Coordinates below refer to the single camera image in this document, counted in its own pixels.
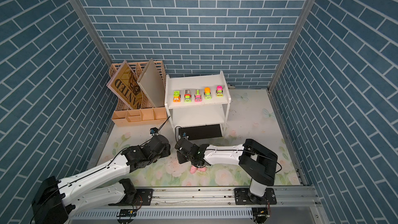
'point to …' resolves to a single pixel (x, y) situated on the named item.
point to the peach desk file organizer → (148, 112)
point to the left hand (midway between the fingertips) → (172, 148)
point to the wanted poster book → (125, 85)
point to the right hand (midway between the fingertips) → (180, 155)
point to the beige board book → (151, 82)
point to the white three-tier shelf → (212, 111)
